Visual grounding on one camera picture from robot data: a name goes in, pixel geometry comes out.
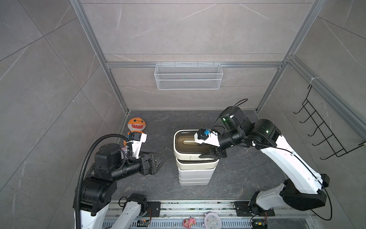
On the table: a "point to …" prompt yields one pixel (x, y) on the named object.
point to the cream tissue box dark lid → (191, 164)
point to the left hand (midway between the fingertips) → (162, 154)
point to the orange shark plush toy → (135, 124)
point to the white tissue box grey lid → (211, 171)
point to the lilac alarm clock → (212, 221)
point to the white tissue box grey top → (195, 176)
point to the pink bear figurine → (188, 223)
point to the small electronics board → (259, 224)
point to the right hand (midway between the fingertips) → (202, 148)
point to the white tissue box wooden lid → (187, 181)
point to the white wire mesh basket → (188, 77)
